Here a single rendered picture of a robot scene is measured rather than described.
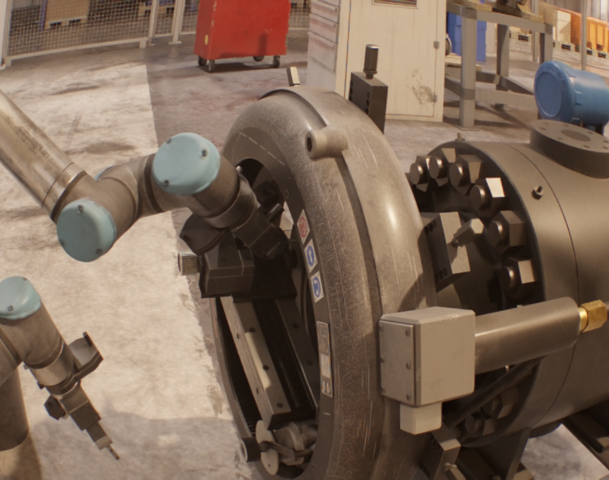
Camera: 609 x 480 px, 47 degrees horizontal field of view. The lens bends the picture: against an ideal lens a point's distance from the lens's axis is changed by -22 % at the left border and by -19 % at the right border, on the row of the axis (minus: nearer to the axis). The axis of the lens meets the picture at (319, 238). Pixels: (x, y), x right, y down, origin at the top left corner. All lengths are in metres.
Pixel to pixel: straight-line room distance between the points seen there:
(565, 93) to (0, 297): 1.24
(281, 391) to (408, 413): 0.38
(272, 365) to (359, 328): 0.34
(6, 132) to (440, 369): 0.69
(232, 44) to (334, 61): 1.67
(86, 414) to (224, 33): 5.53
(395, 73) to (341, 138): 4.10
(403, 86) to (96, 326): 3.16
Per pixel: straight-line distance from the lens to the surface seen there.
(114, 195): 1.12
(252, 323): 1.37
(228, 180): 1.19
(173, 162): 1.15
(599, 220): 1.38
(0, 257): 3.17
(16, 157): 1.12
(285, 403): 1.29
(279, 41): 6.71
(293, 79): 1.52
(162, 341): 2.51
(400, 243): 1.03
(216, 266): 1.34
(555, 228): 1.30
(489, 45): 9.46
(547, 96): 1.76
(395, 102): 5.22
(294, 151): 1.13
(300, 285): 1.51
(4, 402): 1.92
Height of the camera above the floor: 1.24
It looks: 22 degrees down
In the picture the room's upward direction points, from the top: 4 degrees clockwise
